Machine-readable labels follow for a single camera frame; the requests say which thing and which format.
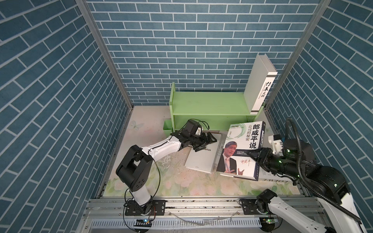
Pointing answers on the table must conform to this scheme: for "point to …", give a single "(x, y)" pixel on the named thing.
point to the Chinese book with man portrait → (234, 160)
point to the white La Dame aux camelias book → (205, 160)
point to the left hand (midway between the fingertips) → (212, 144)
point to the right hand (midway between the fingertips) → (245, 152)
